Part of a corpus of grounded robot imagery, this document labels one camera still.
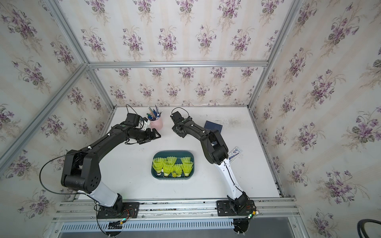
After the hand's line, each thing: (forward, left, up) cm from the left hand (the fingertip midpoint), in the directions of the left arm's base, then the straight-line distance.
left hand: (158, 137), depth 88 cm
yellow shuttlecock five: (-16, -1, -3) cm, 16 cm away
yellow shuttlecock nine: (-17, -7, -3) cm, 19 cm away
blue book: (+17, -36, -11) cm, 42 cm away
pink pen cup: (+14, +3, -5) cm, 15 cm away
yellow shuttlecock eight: (-12, -17, -6) cm, 22 cm away
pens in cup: (+20, +5, -1) cm, 21 cm away
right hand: (+12, -11, -10) cm, 19 cm away
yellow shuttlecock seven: (-11, -8, -6) cm, 16 cm away
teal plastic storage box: (-7, -12, -8) cm, 16 cm away
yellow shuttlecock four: (-18, -12, -7) cm, 22 cm away
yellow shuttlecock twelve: (-17, -18, -4) cm, 25 cm away
